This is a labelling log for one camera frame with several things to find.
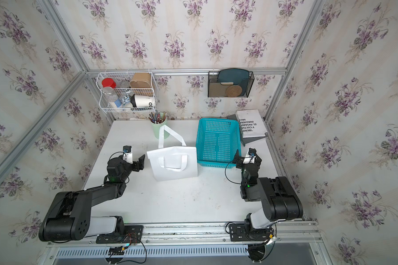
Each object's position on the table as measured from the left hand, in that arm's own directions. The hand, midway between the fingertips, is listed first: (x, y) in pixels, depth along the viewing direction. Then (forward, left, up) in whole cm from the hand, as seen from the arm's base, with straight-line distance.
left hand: (138, 154), depth 90 cm
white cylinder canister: (+25, -2, +17) cm, 31 cm away
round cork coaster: (+33, -54, +19) cm, 67 cm away
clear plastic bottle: (+25, +16, +20) cm, 36 cm away
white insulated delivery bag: (-11, -21, +9) cm, 25 cm away
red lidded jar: (+33, +18, +24) cm, 45 cm away
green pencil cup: (+19, -8, +7) cm, 22 cm away
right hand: (0, -61, +3) cm, 61 cm away
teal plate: (+41, -58, +24) cm, 75 cm away
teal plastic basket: (+16, -46, -9) cm, 50 cm away
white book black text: (+25, -69, 0) cm, 73 cm away
